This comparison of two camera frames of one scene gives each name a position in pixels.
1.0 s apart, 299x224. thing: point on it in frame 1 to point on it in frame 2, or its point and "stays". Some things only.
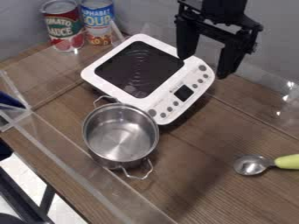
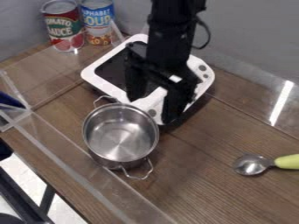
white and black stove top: [143, 73] stays
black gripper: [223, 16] to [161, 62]
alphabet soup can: [98, 18] stays
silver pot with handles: [122, 134] stays
